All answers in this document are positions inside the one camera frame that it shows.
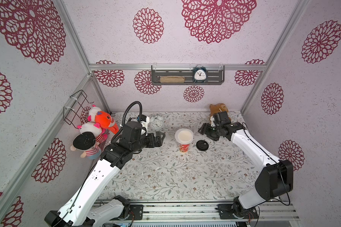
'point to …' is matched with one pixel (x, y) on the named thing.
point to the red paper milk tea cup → (184, 136)
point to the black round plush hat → (84, 141)
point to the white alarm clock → (157, 123)
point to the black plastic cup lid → (202, 145)
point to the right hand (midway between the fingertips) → (200, 130)
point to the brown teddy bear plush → (217, 108)
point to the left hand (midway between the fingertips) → (157, 136)
